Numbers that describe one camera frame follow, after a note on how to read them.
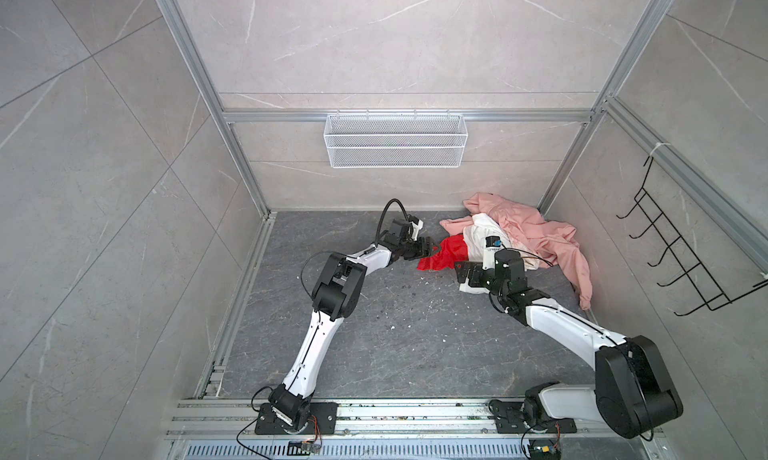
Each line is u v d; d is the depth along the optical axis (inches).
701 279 25.0
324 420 28.7
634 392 16.3
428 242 37.6
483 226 40.3
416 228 38.9
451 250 40.9
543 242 40.5
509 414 28.7
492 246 30.2
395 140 39.7
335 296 25.4
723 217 22.1
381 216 34.5
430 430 28.7
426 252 37.5
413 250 37.7
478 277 30.7
